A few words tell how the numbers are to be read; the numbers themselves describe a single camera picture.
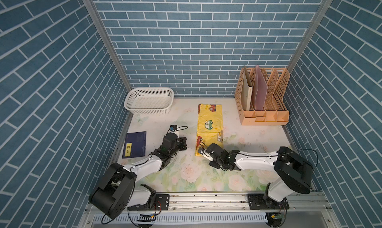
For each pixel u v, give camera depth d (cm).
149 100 119
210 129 102
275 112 102
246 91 90
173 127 79
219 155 67
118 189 42
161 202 74
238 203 75
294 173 44
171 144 68
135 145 94
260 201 73
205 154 75
